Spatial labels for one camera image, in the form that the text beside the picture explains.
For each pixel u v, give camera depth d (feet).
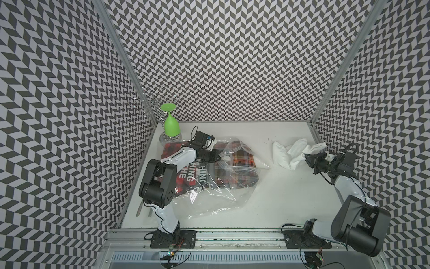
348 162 2.11
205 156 2.62
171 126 2.87
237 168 2.92
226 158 3.04
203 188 2.83
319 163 2.42
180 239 2.29
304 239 2.33
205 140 2.60
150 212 1.74
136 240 2.42
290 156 3.15
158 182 1.58
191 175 2.85
